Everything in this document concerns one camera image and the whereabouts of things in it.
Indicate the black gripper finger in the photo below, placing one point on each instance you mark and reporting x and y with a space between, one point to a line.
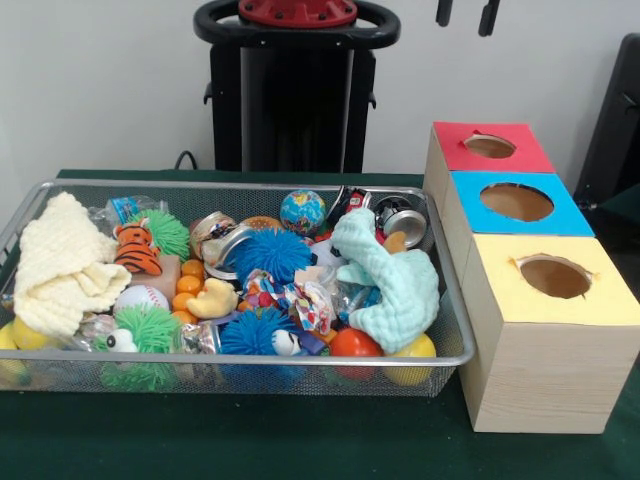
488 19
444 13

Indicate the wooden box with three holes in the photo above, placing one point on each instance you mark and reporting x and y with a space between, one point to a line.
540 380

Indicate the silver mesh bin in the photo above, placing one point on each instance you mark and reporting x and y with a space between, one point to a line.
280 382

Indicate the black flat panel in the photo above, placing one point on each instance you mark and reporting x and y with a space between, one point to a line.
615 125

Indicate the dark green tablecloth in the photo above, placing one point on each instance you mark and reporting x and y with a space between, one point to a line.
250 440
622 210

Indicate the globe print ball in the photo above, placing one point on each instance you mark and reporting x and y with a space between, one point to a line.
301 212

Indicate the mint green cloth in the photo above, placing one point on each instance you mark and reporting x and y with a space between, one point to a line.
400 295

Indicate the yellow duck plush toy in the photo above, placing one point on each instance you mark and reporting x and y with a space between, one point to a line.
215 300

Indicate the blue spiky ball with eyes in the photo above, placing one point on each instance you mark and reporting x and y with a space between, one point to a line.
250 332

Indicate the orange tiger plush toy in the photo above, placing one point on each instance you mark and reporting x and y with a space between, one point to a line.
135 250

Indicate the white baseball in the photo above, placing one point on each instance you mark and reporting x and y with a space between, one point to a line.
142 300

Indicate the green spiky ball with eyes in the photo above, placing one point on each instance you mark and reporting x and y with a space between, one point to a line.
150 327

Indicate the cream knitted cloth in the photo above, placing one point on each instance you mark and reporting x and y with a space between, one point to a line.
60 260

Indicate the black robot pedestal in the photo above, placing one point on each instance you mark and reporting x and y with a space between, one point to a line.
295 110

